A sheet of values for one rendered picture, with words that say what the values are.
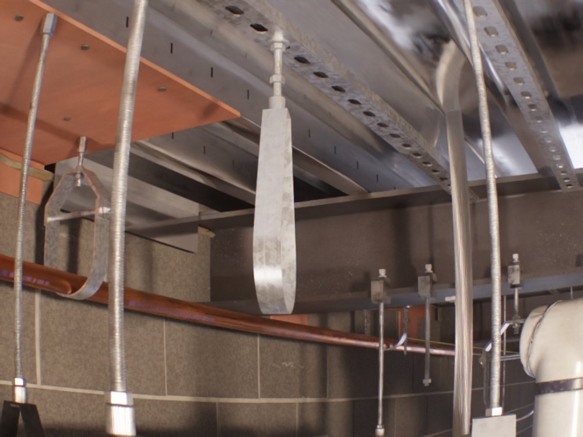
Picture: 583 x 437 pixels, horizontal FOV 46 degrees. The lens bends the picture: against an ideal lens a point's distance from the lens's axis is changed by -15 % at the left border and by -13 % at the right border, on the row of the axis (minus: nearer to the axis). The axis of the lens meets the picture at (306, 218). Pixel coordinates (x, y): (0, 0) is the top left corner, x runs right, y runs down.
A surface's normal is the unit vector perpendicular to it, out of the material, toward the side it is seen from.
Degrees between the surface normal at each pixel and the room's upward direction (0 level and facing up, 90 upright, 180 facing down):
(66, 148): 180
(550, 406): 88
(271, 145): 74
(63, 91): 180
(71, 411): 90
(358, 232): 90
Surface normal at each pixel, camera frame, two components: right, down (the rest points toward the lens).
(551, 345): -0.77, -0.18
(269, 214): -0.11, -0.49
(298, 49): 0.00, 0.97
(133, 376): 0.89, -0.11
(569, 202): -0.45, -0.20
